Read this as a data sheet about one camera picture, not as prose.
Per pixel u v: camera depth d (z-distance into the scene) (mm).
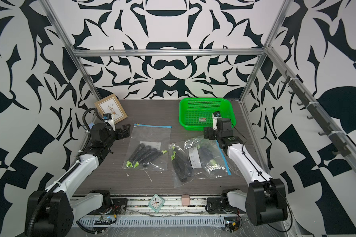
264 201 406
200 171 799
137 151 893
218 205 747
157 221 713
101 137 616
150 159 868
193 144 913
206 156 847
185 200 749
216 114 752
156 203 741
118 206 732
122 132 759
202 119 1081
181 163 852
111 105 1019
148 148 915
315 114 549
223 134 646
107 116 714
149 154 891
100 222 728
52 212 391
